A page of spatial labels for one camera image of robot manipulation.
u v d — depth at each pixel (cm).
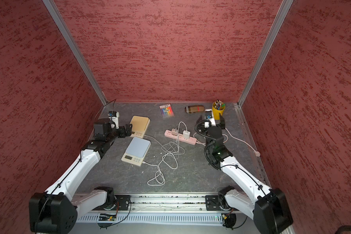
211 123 63
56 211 38
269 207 38
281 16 74
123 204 74
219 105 98
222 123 68
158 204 75
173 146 92
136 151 90
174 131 95
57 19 75
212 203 74
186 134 93
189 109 114
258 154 95
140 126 107
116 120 72
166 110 114
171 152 90
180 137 97
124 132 74
